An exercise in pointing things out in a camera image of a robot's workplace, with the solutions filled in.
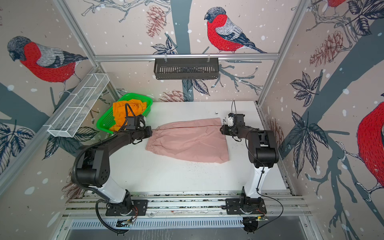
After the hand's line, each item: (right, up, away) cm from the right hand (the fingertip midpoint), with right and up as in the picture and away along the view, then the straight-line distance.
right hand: (223, 130), depth 102 cm
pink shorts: (-17, -7, -5) cm, 19 cm away
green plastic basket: (-83, +7, +2) cm, 84 cm away
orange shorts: (-74, +15, +7) cm, 75 cm away
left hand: (-49, +1, -8) cm, 49 cm away
